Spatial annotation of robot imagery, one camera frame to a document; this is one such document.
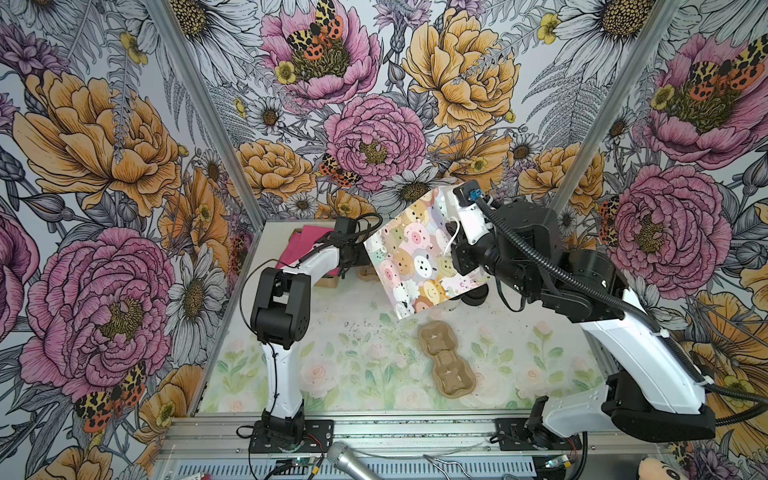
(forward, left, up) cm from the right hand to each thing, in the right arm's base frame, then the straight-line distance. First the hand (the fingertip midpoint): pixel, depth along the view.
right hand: (451, 236), depth 57 cm
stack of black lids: (+11, -14, -40) cm, 44 cm away
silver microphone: (-29, +23, -41) cm, 55 cm away
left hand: (+24, +21, -38) cm, 49 cm away
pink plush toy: (-33, -45, -38) cm, 67 cm away
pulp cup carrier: (-11, -5, -45) cm, 46 cm away
